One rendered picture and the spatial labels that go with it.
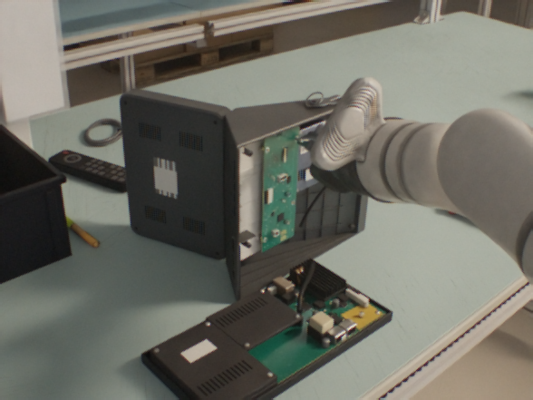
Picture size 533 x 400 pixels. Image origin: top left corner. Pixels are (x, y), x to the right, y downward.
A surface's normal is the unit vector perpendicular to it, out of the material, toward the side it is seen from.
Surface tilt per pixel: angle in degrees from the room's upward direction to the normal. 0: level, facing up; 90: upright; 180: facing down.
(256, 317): 0
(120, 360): 0
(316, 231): 90
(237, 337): 0
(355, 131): 70
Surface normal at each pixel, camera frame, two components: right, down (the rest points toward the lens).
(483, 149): -0.71, -0.33
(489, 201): -0.90, -0.09
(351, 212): 0.36, 0.48
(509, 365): 0.03, -0.86
